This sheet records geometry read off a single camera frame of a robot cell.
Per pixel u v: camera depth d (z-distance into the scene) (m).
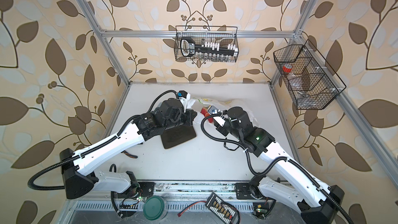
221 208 0.68
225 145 0.89
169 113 0.53
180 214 0.69
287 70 0.89
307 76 0.80
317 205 0.38
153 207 0.62
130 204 0.74
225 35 0.91
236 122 0.50
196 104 0.69
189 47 0.85
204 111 1.02
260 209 0.71
